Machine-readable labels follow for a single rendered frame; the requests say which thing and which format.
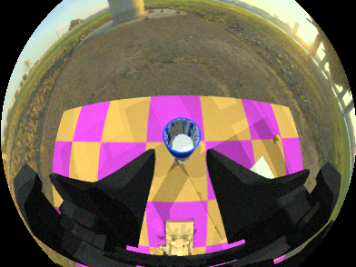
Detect blue mug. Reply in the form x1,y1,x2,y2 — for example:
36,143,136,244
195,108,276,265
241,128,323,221
163,118,201,159

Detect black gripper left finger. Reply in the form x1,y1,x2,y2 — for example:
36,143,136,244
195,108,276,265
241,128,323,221
50,148,155,247

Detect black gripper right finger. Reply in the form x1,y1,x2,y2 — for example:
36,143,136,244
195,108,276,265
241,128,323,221
206,148,310,243

